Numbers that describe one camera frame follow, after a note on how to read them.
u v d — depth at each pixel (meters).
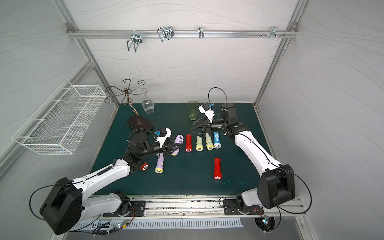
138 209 0.73
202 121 0.73
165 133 0.63
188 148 0.93
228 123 0.62
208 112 0.65
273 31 0.76
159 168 0.84
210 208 0.75
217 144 0.95
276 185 0.41
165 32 0.77
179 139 0.69
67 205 0.40
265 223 0.72
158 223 0.70
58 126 0.68
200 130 0.64
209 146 0.93
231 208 0.73
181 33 0.78
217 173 0.83
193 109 1.06
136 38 0.78
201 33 0.78
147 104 0.91
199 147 0.93
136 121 1.05
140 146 0.60
